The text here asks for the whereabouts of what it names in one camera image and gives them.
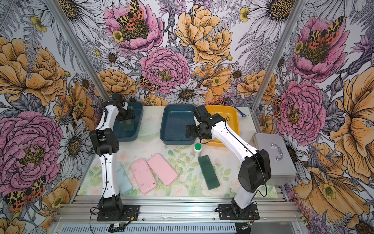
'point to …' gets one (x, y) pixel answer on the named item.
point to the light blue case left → (124, 185)
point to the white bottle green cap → (197, 149)
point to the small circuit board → (118, 227)
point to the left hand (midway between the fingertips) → (129, 120)
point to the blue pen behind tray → (243, 115)
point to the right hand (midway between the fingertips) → (193, 138)
